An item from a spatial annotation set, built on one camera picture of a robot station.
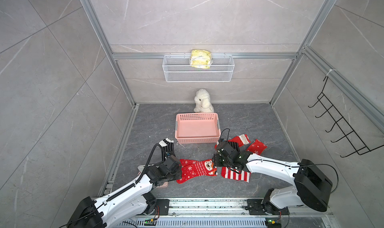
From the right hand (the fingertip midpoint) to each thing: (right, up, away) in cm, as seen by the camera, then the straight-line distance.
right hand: (214, 160), depth 85 cm
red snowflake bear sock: (-14, -5, -1) cm, 14 cm away
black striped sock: (+14, +7, +8) cm, 18 cm away
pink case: (-28, -12, -6) cm, 31 cm away
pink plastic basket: (-9, +17, +22) cm, 29 cm away
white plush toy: (-6, +35, +11) cm, 37 cm away
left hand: (-19, -5, -3) cm, 20 cm away
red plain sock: (+21, +10, +13) cm, 26 cm away
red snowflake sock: (+28, +6, +8) cm, 30 cm away
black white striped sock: (-29, +6, +10) cm, 32 cm away
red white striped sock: (+15, -8, -3) cm, 17 cm away
